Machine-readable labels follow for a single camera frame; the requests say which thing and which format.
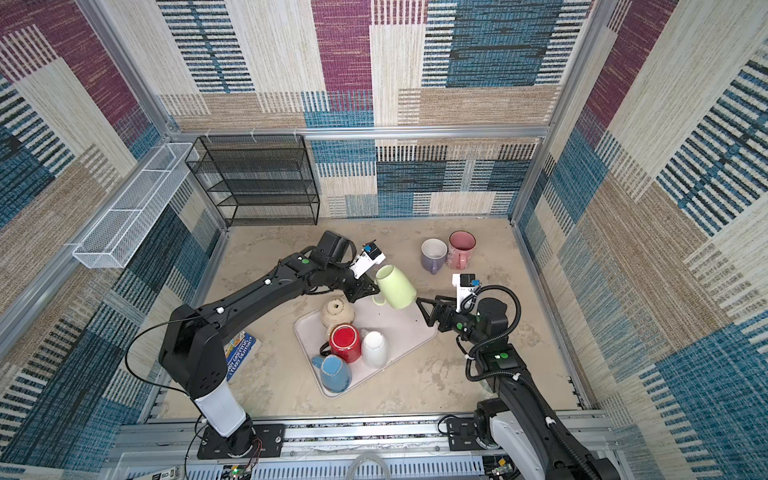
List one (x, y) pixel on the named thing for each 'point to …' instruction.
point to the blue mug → (335, 374)
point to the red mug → (344, 341)
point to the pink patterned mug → (461, 244)
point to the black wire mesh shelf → (258, 179)
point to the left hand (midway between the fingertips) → (378, 284)
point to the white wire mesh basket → (117, 236)
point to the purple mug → (433, 253)
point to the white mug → (374, 349)
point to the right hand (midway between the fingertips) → (426, 303)
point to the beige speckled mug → (334, 311)
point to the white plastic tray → (404, 331)
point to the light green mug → (394, 288)
